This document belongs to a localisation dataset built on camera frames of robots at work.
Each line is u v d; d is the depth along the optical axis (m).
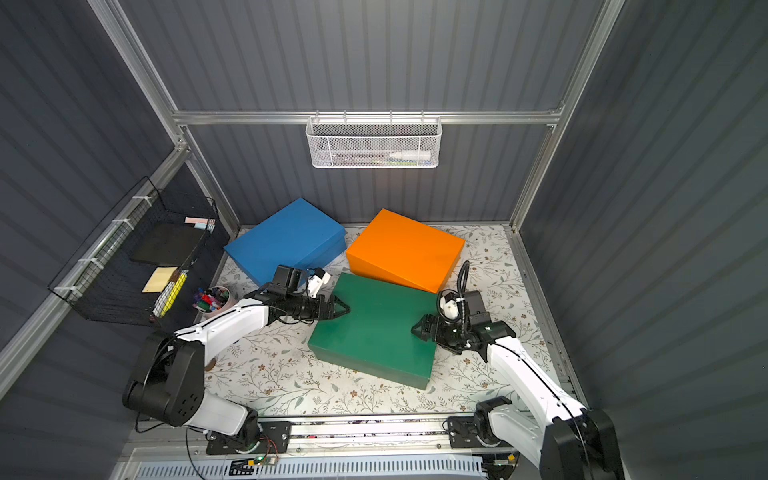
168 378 0.44
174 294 0.70
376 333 0.79
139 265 0.74
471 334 0.63
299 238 1.08
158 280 0.73
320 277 0.82
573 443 0.39
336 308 0.78
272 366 0.86
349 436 0.75
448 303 0.78
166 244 0.75
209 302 0.84
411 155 0.94
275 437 0.73
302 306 0.75
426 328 0.74
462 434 0.74
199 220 0.85
